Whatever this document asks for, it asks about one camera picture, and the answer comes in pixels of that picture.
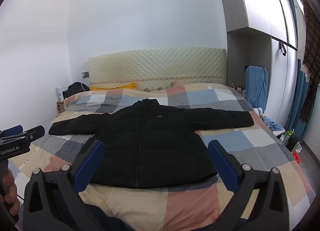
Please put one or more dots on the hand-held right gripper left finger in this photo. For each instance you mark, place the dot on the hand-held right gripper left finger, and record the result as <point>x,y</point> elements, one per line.
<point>90,166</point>

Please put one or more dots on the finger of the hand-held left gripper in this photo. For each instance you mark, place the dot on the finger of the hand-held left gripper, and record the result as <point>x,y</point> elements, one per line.
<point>12,130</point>
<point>35,132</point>

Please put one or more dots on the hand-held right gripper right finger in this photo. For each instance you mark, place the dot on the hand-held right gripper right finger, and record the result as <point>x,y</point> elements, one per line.
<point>223,166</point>

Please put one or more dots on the black puffer jacket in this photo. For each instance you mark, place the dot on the black puffer jacket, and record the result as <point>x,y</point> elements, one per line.
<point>155,141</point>

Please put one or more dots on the person's left hand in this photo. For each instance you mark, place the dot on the person's left hand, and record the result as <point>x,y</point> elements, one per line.
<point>9,187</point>

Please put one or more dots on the checkered patchwork bedspread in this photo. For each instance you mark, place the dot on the checkered patchwork bedspread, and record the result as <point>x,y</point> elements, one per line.
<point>250,151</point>

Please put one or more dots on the wooden nightstand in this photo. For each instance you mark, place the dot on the wooden nightstand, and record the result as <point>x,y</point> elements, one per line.
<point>60,107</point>

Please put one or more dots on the white spray bottle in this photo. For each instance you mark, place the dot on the white spray bottle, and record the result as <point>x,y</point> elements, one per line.
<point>59,93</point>

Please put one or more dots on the person's leg in dark pants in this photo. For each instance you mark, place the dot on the person's leg in dark pants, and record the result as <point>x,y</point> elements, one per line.
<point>100,218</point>

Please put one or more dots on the black bag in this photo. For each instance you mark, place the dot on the black bag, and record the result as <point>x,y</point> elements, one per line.
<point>75,90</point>

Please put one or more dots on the white plush toy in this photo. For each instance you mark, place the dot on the white plush toy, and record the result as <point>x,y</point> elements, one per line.
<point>258,112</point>

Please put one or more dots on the crumpled blue cloth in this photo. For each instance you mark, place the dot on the crumpled blue cloth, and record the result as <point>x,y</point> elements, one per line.
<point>275,124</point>

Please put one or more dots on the red bag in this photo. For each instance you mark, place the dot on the red bag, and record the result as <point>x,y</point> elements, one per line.
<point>296,157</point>

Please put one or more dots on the group of small bottles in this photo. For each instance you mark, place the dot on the group of small bottles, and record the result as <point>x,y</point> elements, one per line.
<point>238,88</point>

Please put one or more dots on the yellow pillow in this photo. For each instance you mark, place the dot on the yellow pillow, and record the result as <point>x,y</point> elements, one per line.
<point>112,87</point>

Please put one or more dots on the blue knitted cloth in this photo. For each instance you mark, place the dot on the blue knitted cloth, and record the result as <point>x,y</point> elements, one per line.
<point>255,86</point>

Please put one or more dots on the blue curtain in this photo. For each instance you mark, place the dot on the blue curtain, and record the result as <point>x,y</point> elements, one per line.
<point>296,101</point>

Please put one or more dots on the cream quilted headboard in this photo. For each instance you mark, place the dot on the cream quilted headboard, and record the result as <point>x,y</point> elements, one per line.
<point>155,68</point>

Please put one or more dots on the brown patterned hanging scarf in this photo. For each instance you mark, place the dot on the brown patterned hanging scarf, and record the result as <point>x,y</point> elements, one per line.
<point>312,53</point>

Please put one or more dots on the white wardrobe cabinet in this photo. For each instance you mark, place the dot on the white wardrobe cabinet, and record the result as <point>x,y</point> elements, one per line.
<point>260,3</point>

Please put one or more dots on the grey wall socket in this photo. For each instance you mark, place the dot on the grey wall socket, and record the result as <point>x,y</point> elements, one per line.
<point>85,74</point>

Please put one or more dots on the black clothes rail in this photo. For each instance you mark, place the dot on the black clothes rail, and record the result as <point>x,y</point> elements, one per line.
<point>285,43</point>

